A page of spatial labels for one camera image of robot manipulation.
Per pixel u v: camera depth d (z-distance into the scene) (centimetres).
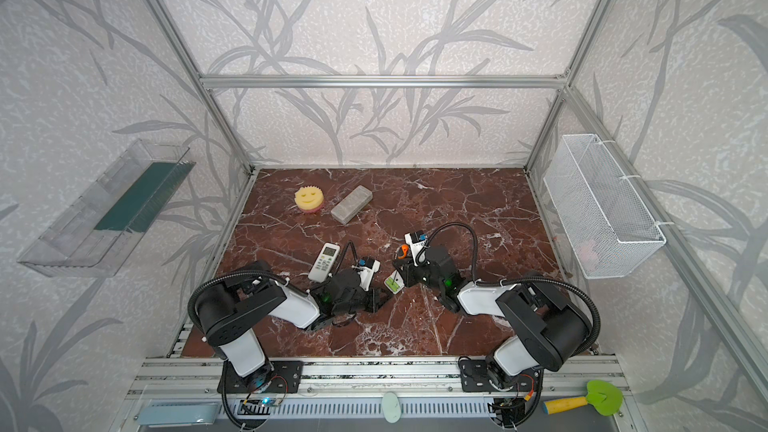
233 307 48
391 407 68
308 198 108
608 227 61
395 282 89
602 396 69
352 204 106
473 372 74
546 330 44
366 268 82
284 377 72
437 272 70
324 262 93
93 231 64
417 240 79
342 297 70
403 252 83
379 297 81
